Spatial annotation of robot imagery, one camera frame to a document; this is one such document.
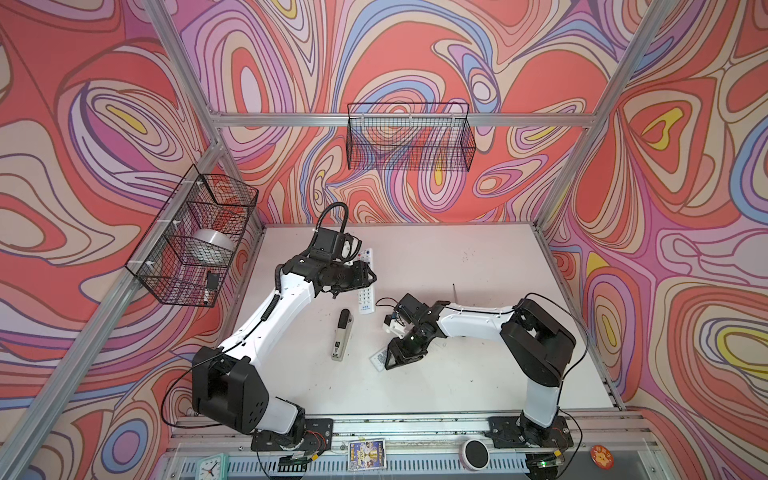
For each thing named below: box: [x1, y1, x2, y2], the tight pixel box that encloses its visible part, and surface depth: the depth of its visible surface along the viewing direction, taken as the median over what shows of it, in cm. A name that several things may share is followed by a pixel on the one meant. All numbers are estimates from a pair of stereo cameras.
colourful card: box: [348, 439, 386, 471], surface depth 71 cm
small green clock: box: [195, 453, 229, 480], surface depth 69 cm
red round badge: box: [590, 444, 615, 470], surface depth 72 cm
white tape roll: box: [192, 228, 235, 251], surface depth 75 cm
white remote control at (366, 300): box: [358, 282, 374, 315], surface depth 78 cm
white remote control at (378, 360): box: [368, 348, 388, 372], surface depth 86 cm
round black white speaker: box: [459, 439, 490, 471], surface depth 68 cm
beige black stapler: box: [331, 308, 354, 362], surface depth 90 cm
